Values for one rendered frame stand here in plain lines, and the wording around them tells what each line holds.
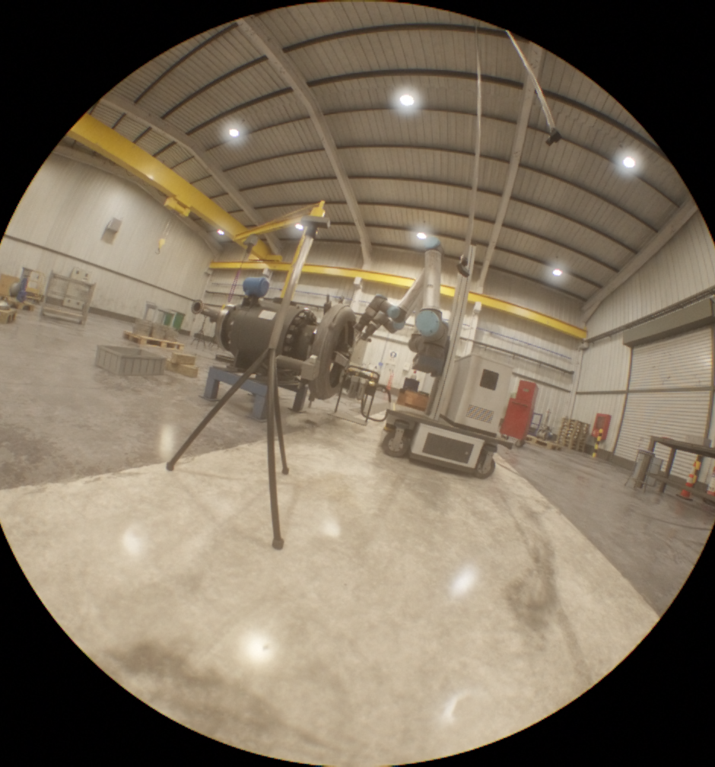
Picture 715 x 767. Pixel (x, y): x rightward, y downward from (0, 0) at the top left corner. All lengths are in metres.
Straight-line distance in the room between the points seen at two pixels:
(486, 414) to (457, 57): 8.11
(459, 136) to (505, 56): 3.39
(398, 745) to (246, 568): 0.48
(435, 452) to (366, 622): 1.33
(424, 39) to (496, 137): 3.69
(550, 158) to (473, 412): 8.96
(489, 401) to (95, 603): 2.02
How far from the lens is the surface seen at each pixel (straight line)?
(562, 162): 9.89
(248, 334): 2.05
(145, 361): 2.49
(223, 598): 0.59
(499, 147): 9.59
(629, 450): 10.40
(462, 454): 1.80
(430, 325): 1.59
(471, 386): 1.83
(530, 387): 5.23
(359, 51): 8.70
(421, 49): 8.34
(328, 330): 1.69
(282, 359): 1.70
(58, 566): 0.67
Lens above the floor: 0.48
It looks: 2 degrees down
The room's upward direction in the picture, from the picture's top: 16 degrees clockwise
